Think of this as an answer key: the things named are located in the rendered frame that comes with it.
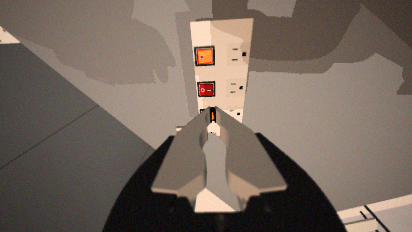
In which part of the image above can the white power strip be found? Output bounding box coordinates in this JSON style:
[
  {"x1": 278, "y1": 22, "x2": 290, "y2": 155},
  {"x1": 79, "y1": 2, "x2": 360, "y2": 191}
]
[{"x1": 190, "y1": 18, "x2": 253, "y2": 123}]

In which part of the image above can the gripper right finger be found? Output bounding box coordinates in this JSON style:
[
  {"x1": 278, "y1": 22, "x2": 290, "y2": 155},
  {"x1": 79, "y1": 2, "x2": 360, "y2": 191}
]
[{"x1": 212, "y1": 106, "x2": 348, "y2": 232}]

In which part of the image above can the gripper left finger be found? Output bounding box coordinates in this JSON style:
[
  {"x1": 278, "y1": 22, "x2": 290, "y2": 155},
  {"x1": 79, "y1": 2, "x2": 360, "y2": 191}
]
[{"x1": 102, "y1": 106, "x2": 212, "y2": 232}]

